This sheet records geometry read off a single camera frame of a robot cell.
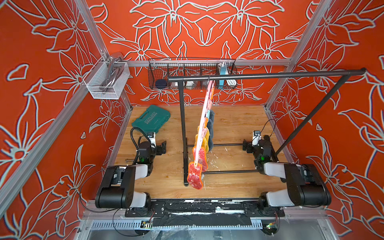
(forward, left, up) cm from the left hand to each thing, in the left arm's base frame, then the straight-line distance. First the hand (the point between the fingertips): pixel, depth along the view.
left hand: (157, 140), depth 93 cm
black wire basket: (+37, +1, +28) cm, 47 cm away
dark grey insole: (-6, -31, +27) cm, 41 cm away
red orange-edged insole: (-20, -28, +20) cm, 39 cm away
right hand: (+5, -58, +1) cm, 59 cm away
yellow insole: (-15, -29, +26) cm, 42 cm away
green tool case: (+20, +7, -2) cm, 21 cm away
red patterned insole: (-26, -25, +17) cm, 40 cm away
